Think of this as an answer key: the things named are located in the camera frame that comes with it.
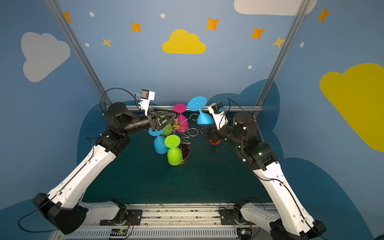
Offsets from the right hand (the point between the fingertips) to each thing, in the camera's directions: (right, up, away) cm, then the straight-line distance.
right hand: (207, 118), depth 61 cm
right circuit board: (+20, -57, +12) cm, 61 cm away
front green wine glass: (-15, -18, +14) cm, 27 cm away
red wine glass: (+10, -15, +44) cm, 47 cm away
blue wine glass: (-24, -14, +18) cm, 33 cm away
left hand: (-14, +3, -3) cm, 14 cm away
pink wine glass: (-11, -3, +16) cm, 20 cm away
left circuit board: (-43, -56, +12) cm, 71 cm away
